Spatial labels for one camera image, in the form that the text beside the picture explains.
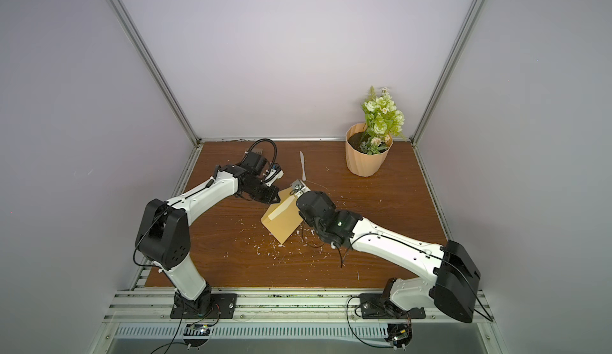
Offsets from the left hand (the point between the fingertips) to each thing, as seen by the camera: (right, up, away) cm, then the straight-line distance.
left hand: (282, 198), depth 88 cm
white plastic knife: (+6, +16, +26) cm, 31 cm away
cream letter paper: (-1, -4, +1) cm, 4 cm away
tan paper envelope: (+1, -7, -1) cm, 7 cm away
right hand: (+12, +5, -11) cm, 17 cm away
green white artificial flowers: (+38, +30, -2) cm, 48 cm away
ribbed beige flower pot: (+31, +14, +9) cm, 35 cm away
